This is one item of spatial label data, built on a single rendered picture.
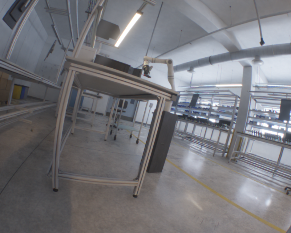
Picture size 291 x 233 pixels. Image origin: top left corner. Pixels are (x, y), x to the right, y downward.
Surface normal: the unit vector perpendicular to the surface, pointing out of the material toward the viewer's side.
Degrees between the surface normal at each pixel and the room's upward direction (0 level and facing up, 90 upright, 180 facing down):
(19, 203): 0
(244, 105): 90
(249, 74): 90
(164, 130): 90
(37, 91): 90
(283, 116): 82
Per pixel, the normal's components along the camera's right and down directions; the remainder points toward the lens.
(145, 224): 0.25, -0.97
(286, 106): -0.88, -0.36
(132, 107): 0.41, 0.13
